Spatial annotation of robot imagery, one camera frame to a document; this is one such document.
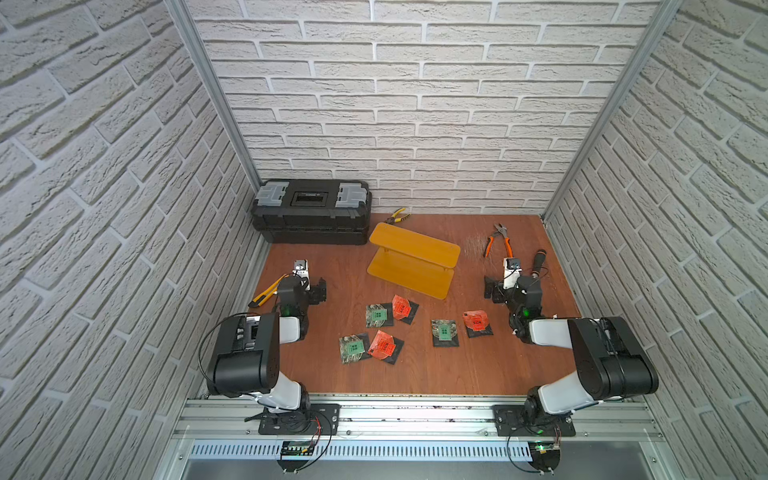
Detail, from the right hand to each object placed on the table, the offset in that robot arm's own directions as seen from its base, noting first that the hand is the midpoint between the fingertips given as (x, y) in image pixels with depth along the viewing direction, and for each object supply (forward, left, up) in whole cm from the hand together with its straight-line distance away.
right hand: (505, 275), depth 94 cm
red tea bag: (-6, +34, -6) cm, 35 cm away
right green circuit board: (-46, +2, -7) cm, 46 cm away
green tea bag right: (-16, +22, -6) cm, 27 cm away
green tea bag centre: (-9, +41, -6) cm, 43 cm away
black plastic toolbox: (+22, +62, +12) cm, 67 cm away
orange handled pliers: (+24, -8, -5) cm, 26 cm away
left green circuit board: (-42, +63, -9) cm, 76 cm away
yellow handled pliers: (+33, +35, -4) cm, 48 cm away
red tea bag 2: (-13, +11, -5) cm, 18 cm away
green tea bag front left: (-19, +50, -5) cm, 54 cm away
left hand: (+4, +64, +1) cm, 64 cm away
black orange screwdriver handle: (+9, -17, -5) cm, 20 cm away
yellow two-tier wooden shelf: (+4, +29, +6) cm, 30 cm away
